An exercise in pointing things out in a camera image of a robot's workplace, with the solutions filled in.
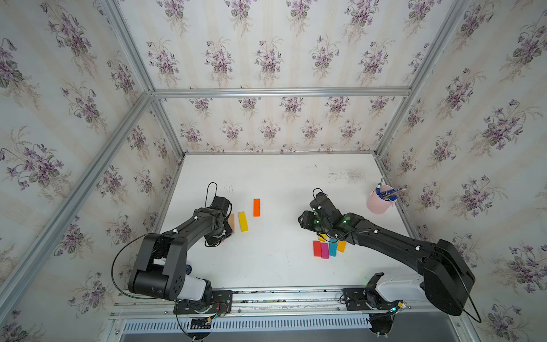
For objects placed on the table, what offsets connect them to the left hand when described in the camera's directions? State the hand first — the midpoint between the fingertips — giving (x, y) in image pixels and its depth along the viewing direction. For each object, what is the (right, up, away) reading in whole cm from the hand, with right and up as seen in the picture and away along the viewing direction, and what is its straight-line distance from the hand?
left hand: (225, 238), depth 89 cm
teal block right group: (+45, -2, -4) cm, 45 cm away
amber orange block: (+49, -2, -3) cm, 49 cm away
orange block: (+13, +12, +9) cm, 20 cm away
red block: (+38, -3, -4) cm, 39 cm away
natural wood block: (+2, +6, +2) cm, 7 cm away
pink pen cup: (+66, +16, 0) cm, 68 cm away
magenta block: (+41, -3, -5) cm, 42 cm away
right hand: (+33, +9, -5) cm, 35 cm away
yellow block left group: (+7, +6, +5) cm, 10 cm away
